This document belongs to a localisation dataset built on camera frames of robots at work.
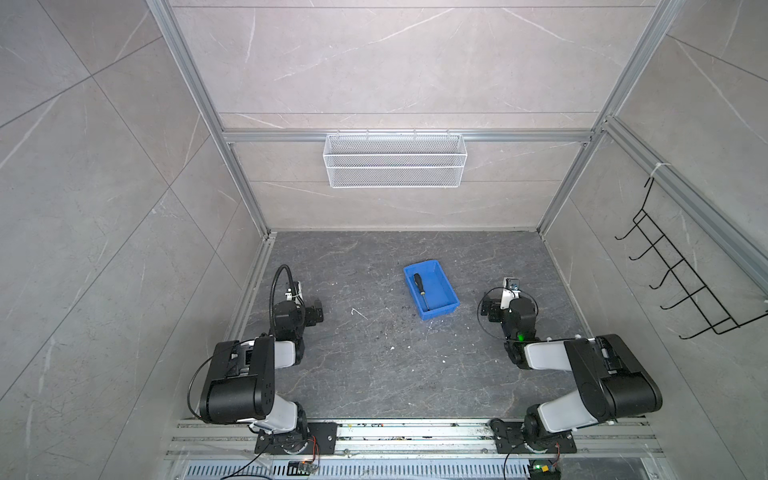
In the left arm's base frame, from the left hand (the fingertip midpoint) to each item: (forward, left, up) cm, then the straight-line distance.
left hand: (301, 294), depth 94 cm
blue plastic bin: (+3, -46, -6) cm, 46 cm away
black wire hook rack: (-27, -93, +28) cm, 101 cm away
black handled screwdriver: (+3, -40, -5) cm, 40 cm away
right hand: (-2, -64, +1) cm, 64 cm away
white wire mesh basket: (+38, -32, +24) cm, 55 cm away
